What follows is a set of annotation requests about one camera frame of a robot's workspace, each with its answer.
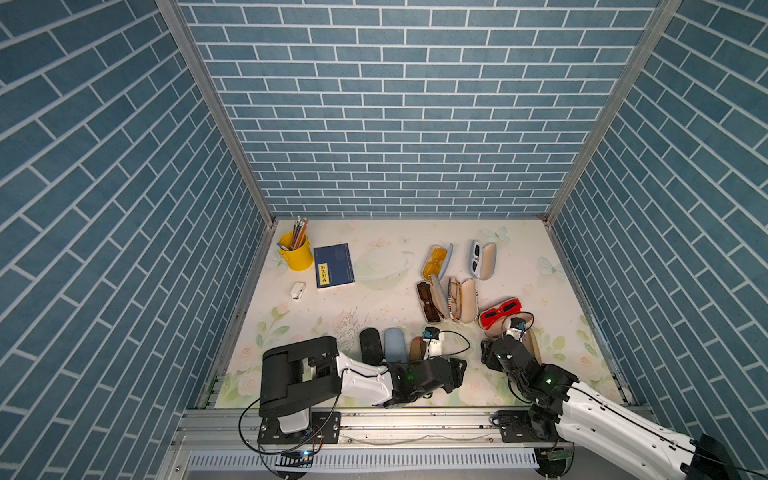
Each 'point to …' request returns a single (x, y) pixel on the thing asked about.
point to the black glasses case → (371, 347)
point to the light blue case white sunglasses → (482, 260)
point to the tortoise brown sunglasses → (431, 310)
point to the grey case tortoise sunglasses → (439, 297)
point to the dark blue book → (333, 266)
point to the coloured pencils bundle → (299, 232)
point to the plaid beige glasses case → (418, 348)
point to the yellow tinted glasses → (437, 261)
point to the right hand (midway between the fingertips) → (491, 349)
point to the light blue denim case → (395, 348)
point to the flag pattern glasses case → (469, 300)
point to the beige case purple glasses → (532, 339)
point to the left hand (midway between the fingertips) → (468, 373)
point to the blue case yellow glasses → (436, 263)
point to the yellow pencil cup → (297, 259)
